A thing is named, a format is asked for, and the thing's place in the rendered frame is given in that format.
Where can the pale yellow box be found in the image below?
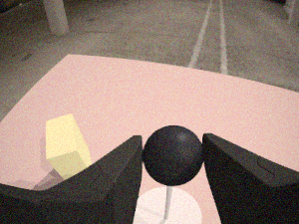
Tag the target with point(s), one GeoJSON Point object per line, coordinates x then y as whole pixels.
{"type": "Point", "coordinates": [66, 148]}

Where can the glass french press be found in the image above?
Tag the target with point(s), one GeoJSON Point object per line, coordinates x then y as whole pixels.
{"type": "Point", "coordinates": [172, 156]}

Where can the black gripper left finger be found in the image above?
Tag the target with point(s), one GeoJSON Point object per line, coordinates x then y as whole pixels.
{"type": "Point", "coordinates": [104, 193]}

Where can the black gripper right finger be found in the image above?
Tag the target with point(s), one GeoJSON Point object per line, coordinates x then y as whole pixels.
{"type": "Point", "coordinates": [247, 188]}

